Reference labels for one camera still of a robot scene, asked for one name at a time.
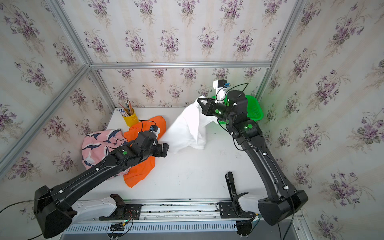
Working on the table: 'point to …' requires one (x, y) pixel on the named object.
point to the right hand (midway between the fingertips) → (199, 97)
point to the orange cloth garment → (137, 173)
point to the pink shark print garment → (96, 145)
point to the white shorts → (183, 131)
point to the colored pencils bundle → (127, 110)
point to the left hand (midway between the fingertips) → (163, 145)
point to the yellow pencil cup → (130, 120)
